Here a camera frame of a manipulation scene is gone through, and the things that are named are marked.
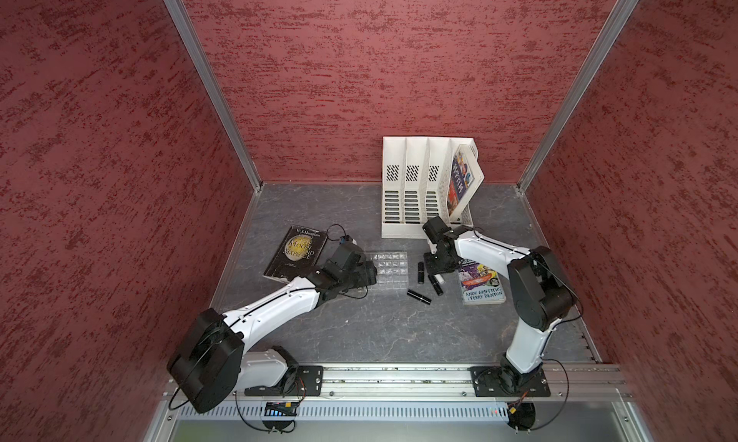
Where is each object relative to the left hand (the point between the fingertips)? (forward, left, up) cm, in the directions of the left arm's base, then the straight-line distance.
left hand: (365, 278), depth 84 cm
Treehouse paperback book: (+1, -36, -6) cm, 37 cm away
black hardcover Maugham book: (+12, +25, -7) cm, 28 cm away
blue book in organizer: (+32, -33, +13) cm, 47 cm away
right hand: (+6, -23, -7) cm, 25 cm away
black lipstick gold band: (-3, -17, -7) cm, 18 cm away
